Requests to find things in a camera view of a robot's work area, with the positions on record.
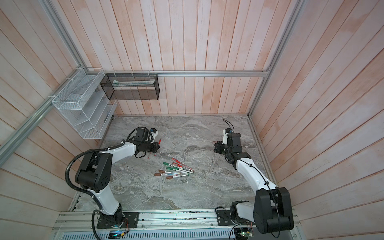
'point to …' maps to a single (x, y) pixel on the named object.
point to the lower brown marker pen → (172, 177)
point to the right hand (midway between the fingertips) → (215, 142)
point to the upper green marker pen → (182, 168)
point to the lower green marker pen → (180, 169)
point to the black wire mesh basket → (131, 86)
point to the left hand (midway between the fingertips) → (158, 147)
